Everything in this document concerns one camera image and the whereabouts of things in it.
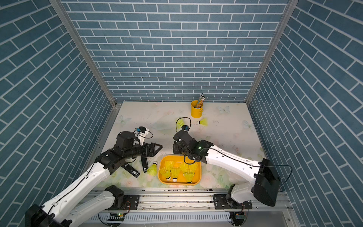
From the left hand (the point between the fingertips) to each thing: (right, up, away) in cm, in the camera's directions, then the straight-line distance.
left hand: (159, 146), depth 75 cm
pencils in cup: (+24, +28, +28) cm, 46 cm away
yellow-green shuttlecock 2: (+8, -17, +9) cm, 21 cm away
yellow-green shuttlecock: (+3, -16, +6) cm, 17 cm away
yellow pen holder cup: (+22, +19, +33) cm, 44 cm away
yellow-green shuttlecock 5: (+16, -19, +7) cm, 26 cm away
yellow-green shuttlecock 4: (+17, -15, +7) cm, 24 cm away
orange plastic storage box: (+8, -12, +13) cm, 19 cm away
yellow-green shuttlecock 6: (-6, -16, +9) cm, 20 cm away
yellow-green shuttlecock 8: (+27, +12, +30) cm, 43 cm away
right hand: (+8, 0, +1) cm, 8 cm away
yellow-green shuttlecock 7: (+9, +11, +27) cm, 30 cm away
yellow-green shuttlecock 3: (+13, -14, +7) cm, 21 cm away
